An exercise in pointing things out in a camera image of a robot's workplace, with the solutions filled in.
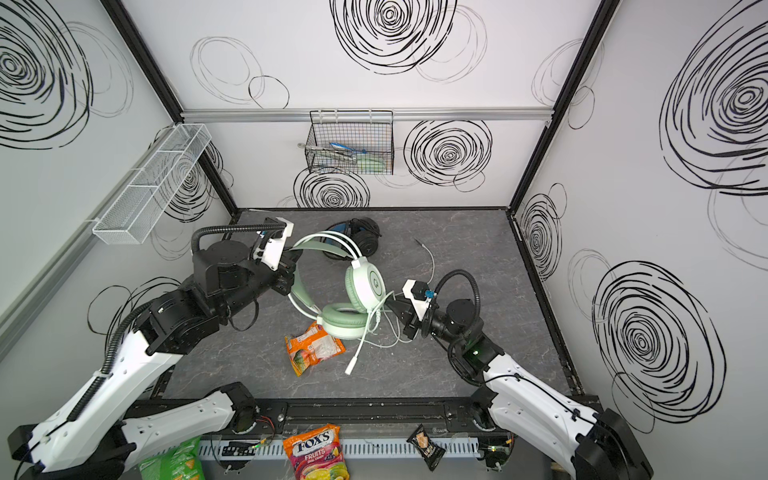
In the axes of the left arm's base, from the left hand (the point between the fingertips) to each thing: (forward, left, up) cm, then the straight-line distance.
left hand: (300, 250), depth 62 cm
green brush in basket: (+35, -9, -3) cm, 37 cm away
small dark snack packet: (-32, -30, -35) cm, 55 cm away
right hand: (-4, -18, -13) cm, 22 cm away
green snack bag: (-36, +25, -31) cm, 54 cm away
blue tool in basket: (+41, -4, -3) cm, 42 cm away
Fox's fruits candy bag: (-33, -4, -32) cm, 46 cm away
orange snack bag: (-10, +2, -32) cm, 33 cm away
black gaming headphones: (+31, -8, -30) cm, 44 cm away
